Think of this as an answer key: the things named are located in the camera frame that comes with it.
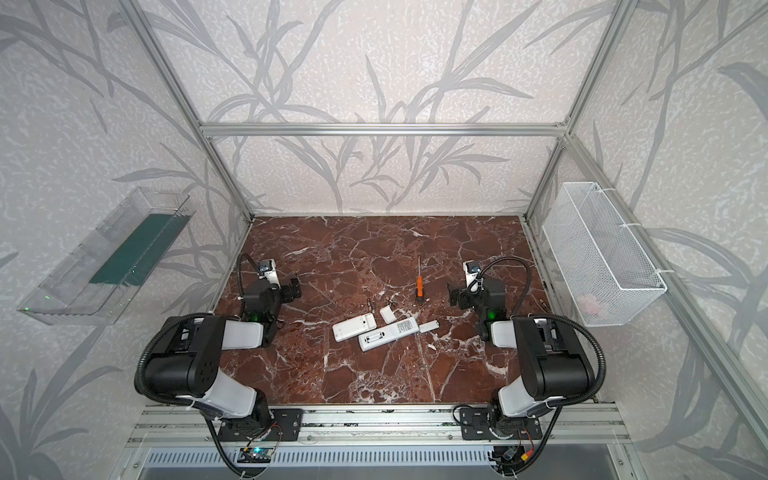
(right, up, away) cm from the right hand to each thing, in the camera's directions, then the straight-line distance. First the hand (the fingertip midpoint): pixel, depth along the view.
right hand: (465, 271), depth 95 cm
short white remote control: (-35, -16, -6) cm, 39 cm away
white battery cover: (-12, -17, -4) cm, 21 cm away
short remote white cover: (-25, -14, -1) cm, 28 cm away
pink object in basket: (+26, -6, -22) cm, 35 cm away
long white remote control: (-26, -18, -8) cm, 32 cm away
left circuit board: (-56, -42, -24) cm, 74 cm away
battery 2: (-24, -10, +1) cm, 26 cm away
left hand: (-58, +2, -1) cm, 58 cm away
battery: (-31, -11, -1) cm, 33 cm away
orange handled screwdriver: (-15, -7, +1) cm, 16 cm away
